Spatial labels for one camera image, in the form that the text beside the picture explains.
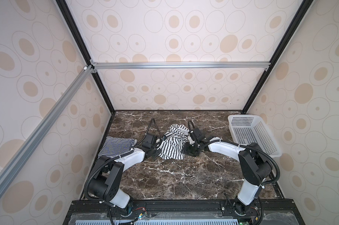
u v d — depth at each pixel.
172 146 0.95
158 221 0.70
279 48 0.83
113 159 0.48
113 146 0.95
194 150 0.78
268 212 0.73
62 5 0.67
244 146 0.51
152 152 0.80
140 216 0.70
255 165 0.48
